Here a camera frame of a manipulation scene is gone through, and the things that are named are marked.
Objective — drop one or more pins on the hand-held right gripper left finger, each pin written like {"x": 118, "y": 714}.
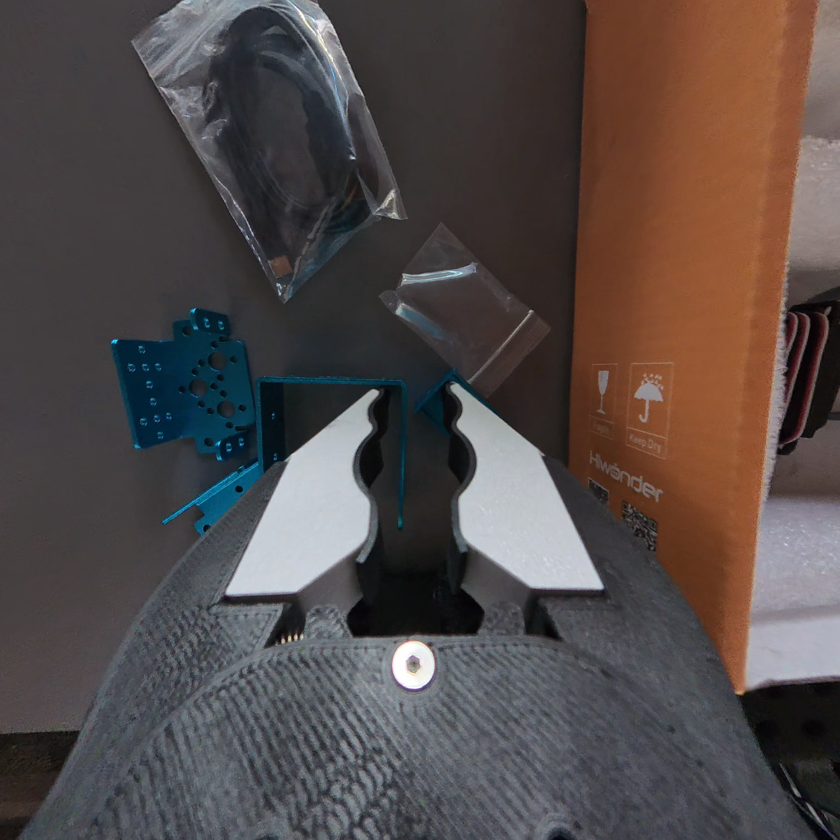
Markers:
{"x": 308, "y": 518}

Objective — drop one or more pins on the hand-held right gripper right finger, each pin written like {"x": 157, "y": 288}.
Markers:
{"x": 525, "y": 518}

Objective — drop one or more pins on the blue metal U bracket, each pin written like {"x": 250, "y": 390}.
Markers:
{"x": 328, "y": 382}

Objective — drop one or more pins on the dark grey desk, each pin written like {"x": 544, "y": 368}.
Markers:
{"x": 65, "y": 197}

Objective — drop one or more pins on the blue perforated metal plate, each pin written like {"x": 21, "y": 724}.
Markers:
{"x": 177, "y": 348}

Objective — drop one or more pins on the small clear plastic bag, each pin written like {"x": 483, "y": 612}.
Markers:
{"x": 459, "y": 308}

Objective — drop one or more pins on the brown cardboard box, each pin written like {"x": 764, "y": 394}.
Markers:
{"x": 689, "y": 262}

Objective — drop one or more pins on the white foam box insert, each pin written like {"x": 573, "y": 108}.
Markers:
{"x": 817, "y": 184}

